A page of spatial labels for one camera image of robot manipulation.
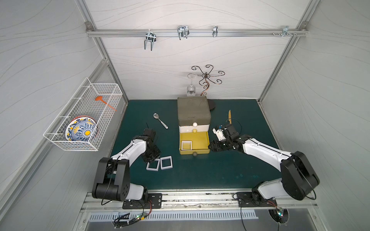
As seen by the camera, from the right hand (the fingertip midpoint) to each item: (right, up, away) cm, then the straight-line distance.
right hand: (213, 144), depth 88 cm
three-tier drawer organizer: (-12, +17, -4) cm, 21 cm away
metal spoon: (-41, +17, +22) cm, 50 cm away
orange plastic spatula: (-65, +28, -10) cm, 71 cm away
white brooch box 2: (-38, -14, -4) cm, 41 cm away
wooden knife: (+17, +17, +23) cm, 33 cm away
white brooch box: (-17, -2, +7) cm, 18 cm away
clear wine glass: (-14, +35, +9) cm, 39 cm away
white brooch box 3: (-27, -12, -4) cm, 30 cm away
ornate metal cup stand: (-3, +44, +5) cm, 45 cm away
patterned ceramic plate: (-63, +13, -25) cm, 69 cm away
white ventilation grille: (-25, -32, -18) cm, 44 cm away
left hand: (-34, -8, -1) cm, 35 cm away
